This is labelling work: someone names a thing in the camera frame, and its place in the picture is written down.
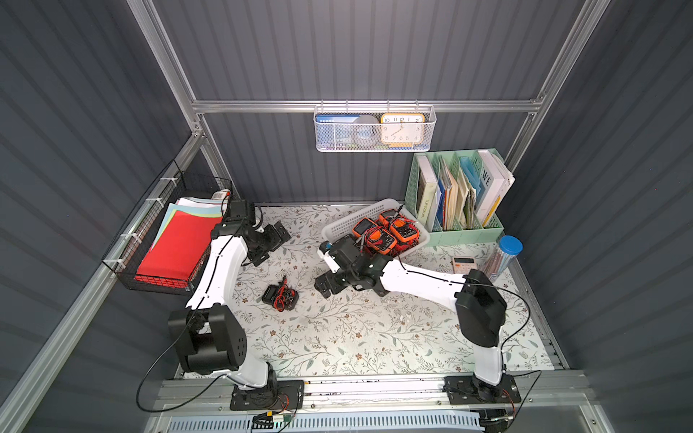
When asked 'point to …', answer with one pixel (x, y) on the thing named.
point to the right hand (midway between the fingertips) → (329, 275)
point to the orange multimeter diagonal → (377, 238)
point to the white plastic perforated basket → (345, 225)
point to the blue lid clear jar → (508, 247)
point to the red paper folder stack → (182, 241)
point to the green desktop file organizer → (455, 195)
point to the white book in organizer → (496, 179)
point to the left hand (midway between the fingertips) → (276, 242)
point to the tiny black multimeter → (281, 296)
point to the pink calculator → (463, 264)
